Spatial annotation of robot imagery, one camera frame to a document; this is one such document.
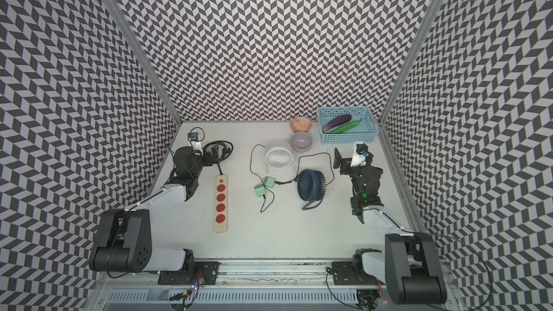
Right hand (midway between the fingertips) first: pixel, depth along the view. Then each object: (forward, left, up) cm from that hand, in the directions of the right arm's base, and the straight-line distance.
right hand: (347, 150), depth 83 cm
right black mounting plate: (-39, +5, -18) cm, 43 cm away
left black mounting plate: (-38, +52, -16) cm, 67 cm away
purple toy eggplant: (+32, -3, -15) cm, 35 cm away
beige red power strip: (-15, +51, -16) cm, 55 cm away
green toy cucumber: (+26, -6, -14) cm, 30 cm away
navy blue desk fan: (-12, +14, -6) cm, 20 cm away
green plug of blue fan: (-4, +32, -17) cm, 36 cm away
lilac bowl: (+18, +17, -16) cm, 29 cm away
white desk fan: (+5, +28, -9) cm, 29 cm away
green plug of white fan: (-8, +36, -17) cm, 40 cm away
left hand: (+5, +59, -3) cm, 59 cm away
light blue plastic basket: (+27, -19, -19) cm, 38 cm away
